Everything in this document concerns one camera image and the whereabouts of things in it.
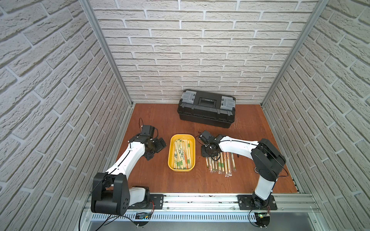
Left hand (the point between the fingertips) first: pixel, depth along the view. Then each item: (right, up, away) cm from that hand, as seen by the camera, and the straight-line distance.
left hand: (162, 146), depth 86 cm
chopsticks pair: (+29, -10, +2) cm, 30 cm away
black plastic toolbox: (+28, +24, +9) cm, 38 cm away
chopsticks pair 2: (+31, -13, -1) cm, 33 cm away
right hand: (+27, -6, +6) cm, 29 cm away
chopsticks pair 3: (+35, -12, +2) cm, 37 cm away
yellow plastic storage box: (+11, -5, +5) cm, 13 cm away
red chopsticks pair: (+41, -12, +2) cm, 42 cm away
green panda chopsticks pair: (+44, -13, 0) cm, 46 cm away
